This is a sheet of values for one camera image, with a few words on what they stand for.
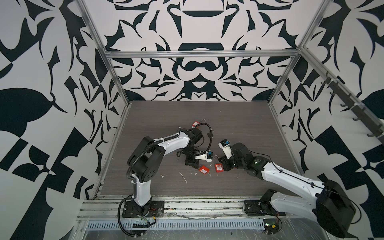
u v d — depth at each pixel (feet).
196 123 3.46
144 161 1.59
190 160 2.55
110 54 3.00
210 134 3.32
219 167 2.79
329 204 1.33
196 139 2.53
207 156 2.52
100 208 2.50
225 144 2.44
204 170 2.74
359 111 1.93
